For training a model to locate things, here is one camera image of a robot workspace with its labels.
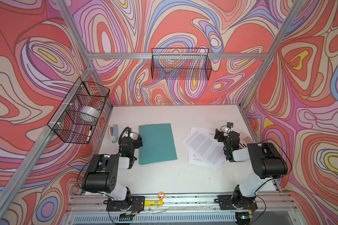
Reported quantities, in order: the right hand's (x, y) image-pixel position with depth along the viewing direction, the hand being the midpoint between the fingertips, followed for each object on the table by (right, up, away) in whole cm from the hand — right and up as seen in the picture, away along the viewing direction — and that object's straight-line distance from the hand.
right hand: (223, 131), depth 97 cm
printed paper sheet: (-10, -13, -4) cm, 16 cm away
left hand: (-62, -2, -3) cm, 63 cm away
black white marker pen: (-80, +2, -25) cm, 84 cm away
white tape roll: (-80, +13, -25) cm, 85 cm away
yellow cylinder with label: (-46, -35, -25) cm, 63 cm away
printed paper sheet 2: (-21, -17, -7) cm, 28 cm away
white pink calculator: (+15, -5, 0) cm, 16 cm away
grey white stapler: (-78, -1, +1) cm, 78 cm away
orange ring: (-44, -32, -22) cm, 59 cm away
